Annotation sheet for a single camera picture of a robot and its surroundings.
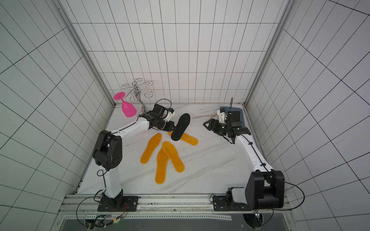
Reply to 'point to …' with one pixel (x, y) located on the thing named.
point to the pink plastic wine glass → (127, 109)
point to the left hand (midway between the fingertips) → (174, 130)
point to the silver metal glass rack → (136, 86)
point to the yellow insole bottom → (162, 160)
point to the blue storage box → (235, 109)
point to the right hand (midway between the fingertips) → (202, 125)
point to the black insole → (181, 127)
